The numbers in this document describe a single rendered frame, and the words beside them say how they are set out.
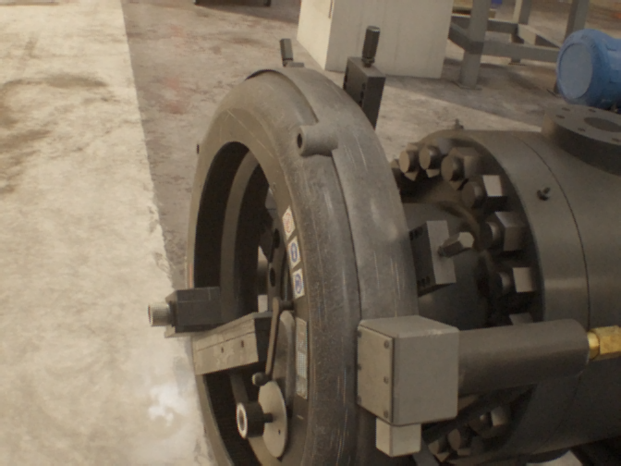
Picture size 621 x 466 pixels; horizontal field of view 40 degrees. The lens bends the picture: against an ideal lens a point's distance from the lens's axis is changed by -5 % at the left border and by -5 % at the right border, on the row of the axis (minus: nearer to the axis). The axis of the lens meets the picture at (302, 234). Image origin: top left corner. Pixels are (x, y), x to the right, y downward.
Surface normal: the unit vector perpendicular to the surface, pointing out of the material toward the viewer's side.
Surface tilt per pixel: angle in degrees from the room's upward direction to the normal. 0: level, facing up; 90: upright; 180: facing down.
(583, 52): 90
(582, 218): 37
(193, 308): 52
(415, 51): 90
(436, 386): 67
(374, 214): 42
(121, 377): 0
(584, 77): 90
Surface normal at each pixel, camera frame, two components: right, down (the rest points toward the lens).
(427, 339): 0.36, 0.07
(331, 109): 0.19, -0.75
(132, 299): 0.12, -0.89
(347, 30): 0.22, 0.45
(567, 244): 0.32, -0.33
